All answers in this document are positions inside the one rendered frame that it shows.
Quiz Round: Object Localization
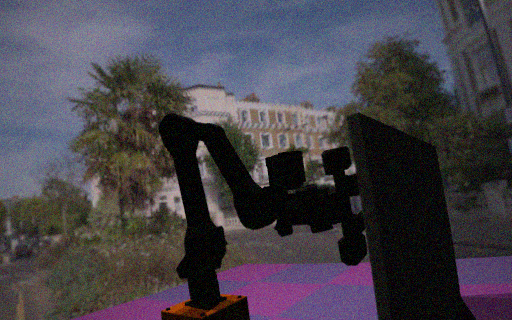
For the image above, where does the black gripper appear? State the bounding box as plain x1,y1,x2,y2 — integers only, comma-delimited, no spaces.
322,146,367,266

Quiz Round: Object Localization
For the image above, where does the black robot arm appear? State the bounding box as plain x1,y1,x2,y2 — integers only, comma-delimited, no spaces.
159,114,336,309

